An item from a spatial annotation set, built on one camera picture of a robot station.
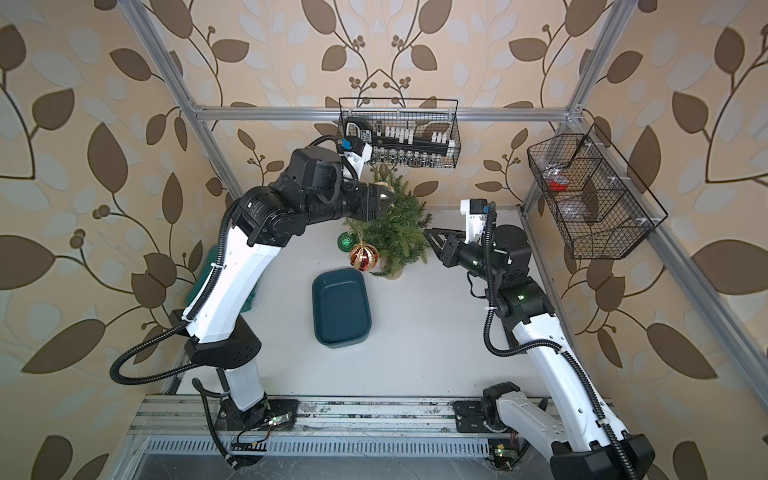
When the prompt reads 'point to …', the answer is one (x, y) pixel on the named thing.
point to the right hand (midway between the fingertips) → (427, 232)
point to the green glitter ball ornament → (346, 241)
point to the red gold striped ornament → (363, 257)
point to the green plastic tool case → (197, 285)
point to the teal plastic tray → (341, 304)
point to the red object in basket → (554, 186)
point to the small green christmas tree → (398, 233)
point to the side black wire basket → (602, 208)
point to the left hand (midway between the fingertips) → (378, 187)
